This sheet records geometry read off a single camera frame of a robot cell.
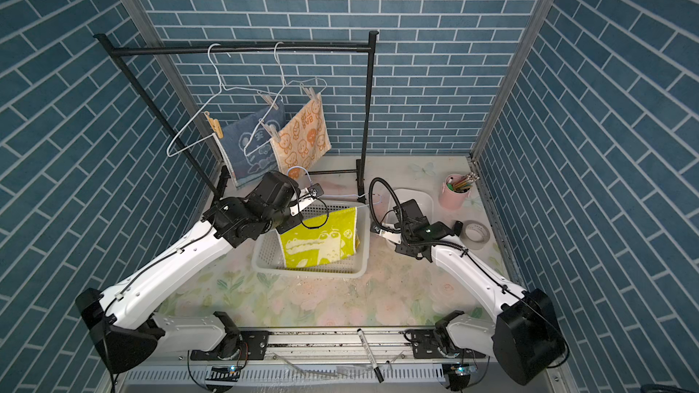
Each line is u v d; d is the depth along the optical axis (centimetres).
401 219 64
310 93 84
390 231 73
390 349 74
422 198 102
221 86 68
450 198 100
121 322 38
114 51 61
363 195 108
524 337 41
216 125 73
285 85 99
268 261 86
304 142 87
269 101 84
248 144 87
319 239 84
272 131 73
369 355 72
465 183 93
